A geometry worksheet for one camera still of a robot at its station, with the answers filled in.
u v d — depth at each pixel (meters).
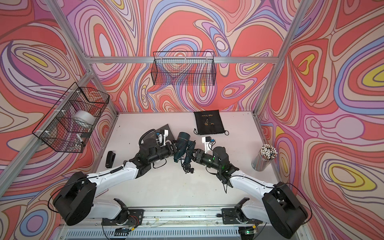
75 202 0.42
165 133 0.74
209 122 1.12
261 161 0.82
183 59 0.87
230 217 0.72
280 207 0.41
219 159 0.61
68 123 0.78
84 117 0.74
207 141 0.73
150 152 0.63
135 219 0.72
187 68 0.96
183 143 0.75
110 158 0.91
